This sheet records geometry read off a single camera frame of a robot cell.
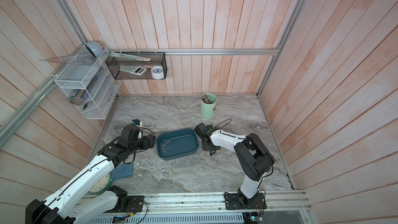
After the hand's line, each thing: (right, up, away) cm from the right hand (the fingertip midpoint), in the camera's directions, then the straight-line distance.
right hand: (210, 145), depth 94 cm
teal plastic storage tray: (-22, +1, -1) cm, 23 cm away
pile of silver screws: (-28, -1, -3) cm, 28 cm away
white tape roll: (-33, +46, +1) cm, 56 cm away
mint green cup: (-1, +21, +7) cm, 23 cm away
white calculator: (-48, +48, +4) cm, 68 cm away
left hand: (-35, +5, -12) cm, 38 cm away
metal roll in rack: (-69, +27, -17) cm, 77 cm away
